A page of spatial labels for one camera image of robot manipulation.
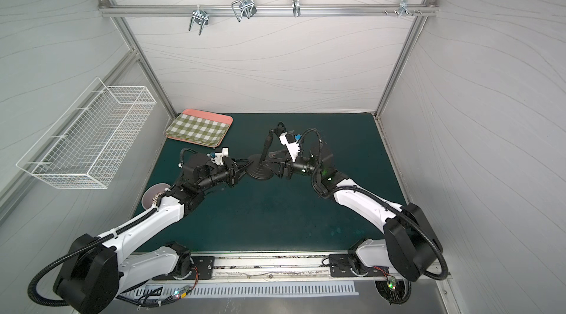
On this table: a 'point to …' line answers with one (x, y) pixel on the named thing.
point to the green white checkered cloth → (198, 129)
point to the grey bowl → (147, 198)
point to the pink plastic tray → (206, 115)
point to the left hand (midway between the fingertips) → (254, 163)
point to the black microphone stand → (255, 166)
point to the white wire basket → (88, 144)
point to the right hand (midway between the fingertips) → (266, 158)
